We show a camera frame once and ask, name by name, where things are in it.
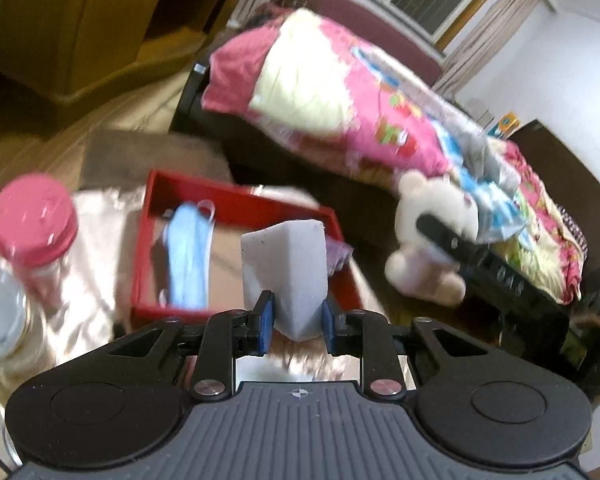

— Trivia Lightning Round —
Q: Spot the purple cloth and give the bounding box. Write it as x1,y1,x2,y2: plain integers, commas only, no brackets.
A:
325,236,353,276

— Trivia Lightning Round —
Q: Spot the cream teddy bear plush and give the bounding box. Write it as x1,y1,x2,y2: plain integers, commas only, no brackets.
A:
385,170,479,308

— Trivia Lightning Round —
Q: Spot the white sponge block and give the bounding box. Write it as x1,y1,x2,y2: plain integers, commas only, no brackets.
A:
240,220,328,341

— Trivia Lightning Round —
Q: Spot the blue surgical face mask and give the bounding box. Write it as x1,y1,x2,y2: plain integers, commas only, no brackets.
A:
159,200,215,311

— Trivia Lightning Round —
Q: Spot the red cardboard box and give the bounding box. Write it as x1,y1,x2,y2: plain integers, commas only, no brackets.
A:
130,169,346,328

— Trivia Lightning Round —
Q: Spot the blue checkered blanket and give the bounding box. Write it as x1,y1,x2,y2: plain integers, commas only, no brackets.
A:
352,46,527,243

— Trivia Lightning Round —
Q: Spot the beige floral tablecloth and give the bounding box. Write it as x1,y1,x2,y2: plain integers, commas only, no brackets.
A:
0,186,393,470

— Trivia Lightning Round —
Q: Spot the yellow toy box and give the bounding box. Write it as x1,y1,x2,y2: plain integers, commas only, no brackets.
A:
488,113,520,140

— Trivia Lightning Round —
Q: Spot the clear lidded glass jar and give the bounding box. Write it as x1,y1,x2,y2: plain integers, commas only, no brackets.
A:
0,259,46,376

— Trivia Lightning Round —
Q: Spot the pink lidded plastic jar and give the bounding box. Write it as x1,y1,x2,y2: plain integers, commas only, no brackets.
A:
0,174,79,312

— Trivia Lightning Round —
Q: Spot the pink floral quilt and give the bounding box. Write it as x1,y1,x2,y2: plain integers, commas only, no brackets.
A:
201,9,586,304

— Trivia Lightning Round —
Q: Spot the beige curtain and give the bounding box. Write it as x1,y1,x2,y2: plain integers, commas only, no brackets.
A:
434,0,540,99

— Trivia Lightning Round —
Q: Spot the wooden cabinet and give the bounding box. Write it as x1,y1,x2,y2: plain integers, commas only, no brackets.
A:
0,0,237,112

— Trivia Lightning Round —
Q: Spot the bed with dark frame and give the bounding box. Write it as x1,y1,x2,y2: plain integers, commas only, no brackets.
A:
171,0,600,396

